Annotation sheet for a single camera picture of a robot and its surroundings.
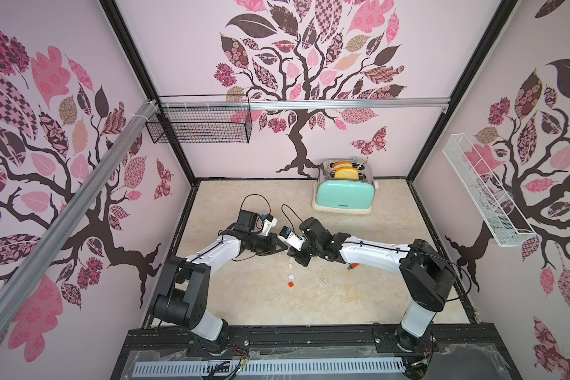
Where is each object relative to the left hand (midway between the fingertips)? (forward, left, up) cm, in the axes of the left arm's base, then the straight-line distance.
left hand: (284, 252), depth 85 cm
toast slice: (+31, -26, +11) cm, 42 cm away
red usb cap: (-9, -2, -8) cm, 12 cm away
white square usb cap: (-6, -2, -8) cm, 10 cm away
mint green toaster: (+25, -26, +2) cm, 36 cm away
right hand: (+1, -2, -1) cm, 2 cm away
